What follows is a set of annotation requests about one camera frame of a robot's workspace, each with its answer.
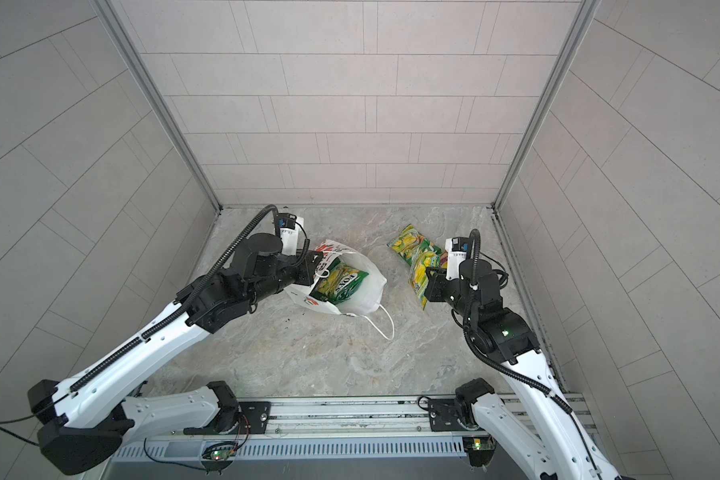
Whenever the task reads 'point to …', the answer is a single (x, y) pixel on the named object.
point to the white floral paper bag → (365, 301)
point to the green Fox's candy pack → (415, 249)
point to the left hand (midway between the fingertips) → (331, 253)
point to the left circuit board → (218, 458)
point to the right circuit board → (480, 449)
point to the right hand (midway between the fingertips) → (423, 270)
